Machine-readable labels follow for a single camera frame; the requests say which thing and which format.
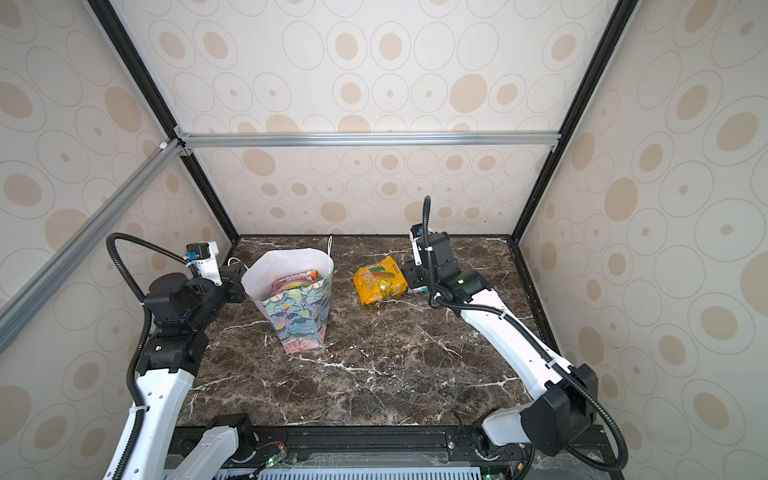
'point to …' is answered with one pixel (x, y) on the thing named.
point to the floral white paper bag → (293, 288)
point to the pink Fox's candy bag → (293, 281)
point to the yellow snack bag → (380, 281)
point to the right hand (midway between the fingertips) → (416, 261)
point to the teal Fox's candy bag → (417, 290)
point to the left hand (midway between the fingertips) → (247, 259)
